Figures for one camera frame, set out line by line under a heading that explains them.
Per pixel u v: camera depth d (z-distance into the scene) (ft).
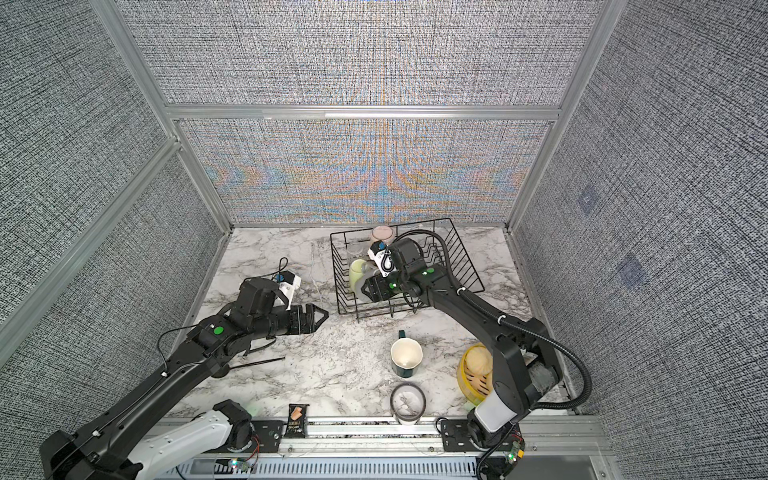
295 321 2.12
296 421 2.45
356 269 3.01
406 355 2.80
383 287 2.40
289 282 2.23
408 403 2.58
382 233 3.27
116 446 1.31
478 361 2.58
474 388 2.53
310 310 2.18
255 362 2.73
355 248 3.38
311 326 2.14
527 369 1.47
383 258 2.42
